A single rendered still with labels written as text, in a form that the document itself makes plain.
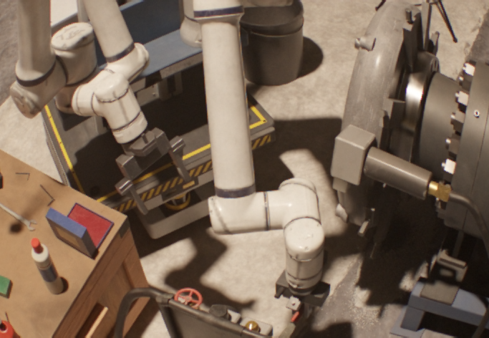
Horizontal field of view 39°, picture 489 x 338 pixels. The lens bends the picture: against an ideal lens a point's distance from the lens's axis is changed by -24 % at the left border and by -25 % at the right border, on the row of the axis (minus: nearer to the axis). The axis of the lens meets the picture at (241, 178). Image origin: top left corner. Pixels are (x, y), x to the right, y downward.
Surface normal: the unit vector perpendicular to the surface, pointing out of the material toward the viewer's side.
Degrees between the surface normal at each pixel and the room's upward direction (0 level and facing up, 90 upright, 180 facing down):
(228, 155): 57
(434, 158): 83
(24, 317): 0
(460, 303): 0
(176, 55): 0
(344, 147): 68
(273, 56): 93
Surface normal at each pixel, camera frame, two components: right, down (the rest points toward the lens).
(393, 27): -0.15, -0.55
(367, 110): -0.43, 0.15
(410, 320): -0.47, 0.69
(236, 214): 0.02, 0.28
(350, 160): -0.46, 0.39
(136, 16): 0.49, 0.64
